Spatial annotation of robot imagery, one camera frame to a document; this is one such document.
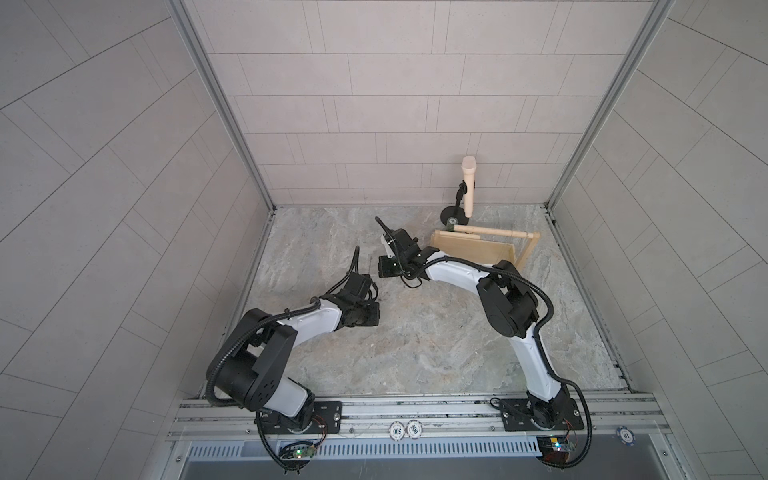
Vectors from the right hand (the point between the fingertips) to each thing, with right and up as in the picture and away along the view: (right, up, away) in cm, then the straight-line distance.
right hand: (376, 268), depth 96 cm
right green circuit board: (+43, -38, -28) cm, 64 cm away
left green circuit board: (-14, -36, -31) cm, 50 cm away
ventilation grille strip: (-26, -39, -28) cm, 54 cm away
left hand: (+2, -13, -5) cm, 14 cm away
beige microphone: (+29, +33, -3) cm, 44 cm away
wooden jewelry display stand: (+41, +7, +11) cm, 43 cm away
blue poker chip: (+60, -35, -27) cm, 75 cm away
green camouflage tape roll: (+26, +15, +9) cm, 31 cm away
